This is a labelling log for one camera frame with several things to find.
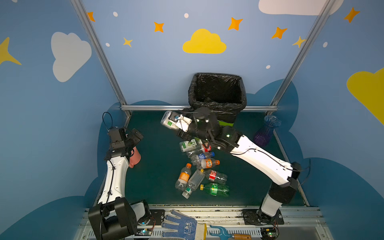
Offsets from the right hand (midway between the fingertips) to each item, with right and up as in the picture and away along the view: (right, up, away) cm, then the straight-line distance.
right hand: (177, 119), depth 64 cm
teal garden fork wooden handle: (+22, -55, +7) cm, 60 cm away
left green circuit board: (-17, -54, +7) cm, 57 cm away
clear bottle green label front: (+7, -34, +18) cm, 39 cm away
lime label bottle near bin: (+1, -16, +35) cm, 38 cm away
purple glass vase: (+58, -10, +43) cm, 73 cm away
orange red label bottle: (+15, -25, +23) cm, 37 cm away
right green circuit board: (+43, -55, +8) cm, 71 cm away
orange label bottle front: (0, -36, +21) cm, 42 cm away
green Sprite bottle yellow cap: (+19, -37, +15) cm, 44 cm away
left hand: (-25, -8, +18) cm, 32 cm away
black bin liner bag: (+27, +19, +35) cm, 48 cm away
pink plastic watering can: (-29, -22, +28) cm, 46 cm away
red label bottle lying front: (+19, -31, +19) cm, 41 cm away
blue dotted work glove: (+4, -52, +7) cm, 53 cm away
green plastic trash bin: (+26, -1, +22) cm, 33 cm away
